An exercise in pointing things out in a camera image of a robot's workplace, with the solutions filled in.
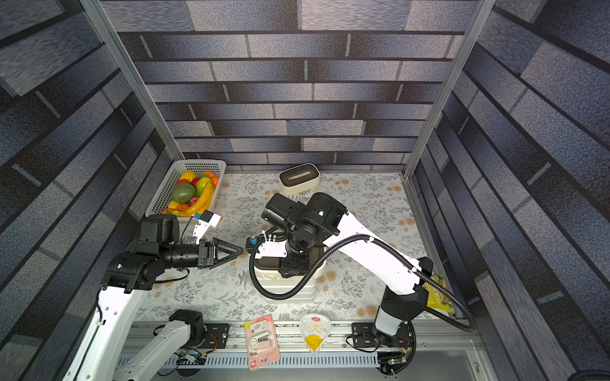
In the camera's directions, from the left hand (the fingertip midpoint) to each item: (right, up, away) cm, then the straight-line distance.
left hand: (236, 255), depth 60 cm
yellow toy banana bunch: (-25, +12, +36) cm, 45 cm away
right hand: (+12, -2, +2) cm, 12 cm away
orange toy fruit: (-26, +23, +49) cm, 60 cm away
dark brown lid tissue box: (+14, +24, +53) cm, 60 cm away
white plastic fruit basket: (-45, +12, +41) cm, 62 cm away
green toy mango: (-36, +16, +41) cm, 57 cm away
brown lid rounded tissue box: (+9, -2, -3) cm, 10 cm away
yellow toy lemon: (-39, +25, +51) cm, 69 cm away
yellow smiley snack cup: (+20, -23, +8) cm, 32 cm away
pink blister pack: (+4, -30, +11) cm, 33 cm away
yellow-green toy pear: (-30, +20, +45) cm, 58 cm away
